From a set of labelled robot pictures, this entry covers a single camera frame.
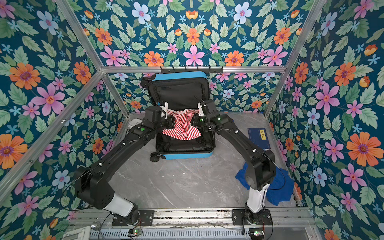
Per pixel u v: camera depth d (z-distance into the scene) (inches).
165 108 28.3
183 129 33.9
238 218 28.9
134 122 43.8
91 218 29.5
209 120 24.2
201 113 28.7
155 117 24.2
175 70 35.7
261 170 18.1
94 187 16.4
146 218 29.0
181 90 35.4
